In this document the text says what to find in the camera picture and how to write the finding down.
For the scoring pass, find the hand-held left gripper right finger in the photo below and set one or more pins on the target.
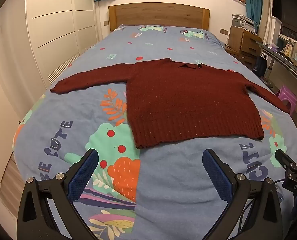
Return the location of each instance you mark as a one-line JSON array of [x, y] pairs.
[[216, 175]]

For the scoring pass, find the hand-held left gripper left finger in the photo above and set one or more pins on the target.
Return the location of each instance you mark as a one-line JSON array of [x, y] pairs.
[[84, 175]]

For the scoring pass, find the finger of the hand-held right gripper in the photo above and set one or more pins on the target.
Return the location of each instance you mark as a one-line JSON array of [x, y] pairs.
[[283, 157]]

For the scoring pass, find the dark red knit sweater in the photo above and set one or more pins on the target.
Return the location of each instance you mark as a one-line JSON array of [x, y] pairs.
[[188, 100]]

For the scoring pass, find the purple plastic stool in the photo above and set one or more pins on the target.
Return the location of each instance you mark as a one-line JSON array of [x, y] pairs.
[[286, 92]]

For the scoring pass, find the blue printed bed sheet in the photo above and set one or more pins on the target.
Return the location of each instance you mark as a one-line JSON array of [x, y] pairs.
[[163, 180]]

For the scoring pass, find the glass-topped desk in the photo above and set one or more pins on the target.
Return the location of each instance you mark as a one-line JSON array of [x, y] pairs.
[[283, 65]]

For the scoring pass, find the dark blue bag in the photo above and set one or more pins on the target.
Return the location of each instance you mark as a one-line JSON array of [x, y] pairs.
[[260, 66]]

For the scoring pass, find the white vent grille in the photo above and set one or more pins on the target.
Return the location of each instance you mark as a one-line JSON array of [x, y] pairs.
[[63, 70]]

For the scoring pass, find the wooden drawer chest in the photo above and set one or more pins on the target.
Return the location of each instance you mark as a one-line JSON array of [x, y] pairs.
[[248, 42]]

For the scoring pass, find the white cabinet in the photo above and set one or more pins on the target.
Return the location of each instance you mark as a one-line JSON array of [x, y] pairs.
[[273, 30]]

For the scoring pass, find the white printer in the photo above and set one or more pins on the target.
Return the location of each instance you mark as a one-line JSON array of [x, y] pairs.
[[238, 21]]

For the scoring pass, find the white wardrobe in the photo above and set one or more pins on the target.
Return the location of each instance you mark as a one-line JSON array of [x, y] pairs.
[[53, 25]]

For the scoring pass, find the wooden headboard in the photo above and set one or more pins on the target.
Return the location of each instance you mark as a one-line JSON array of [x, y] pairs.
[[158, 15]]

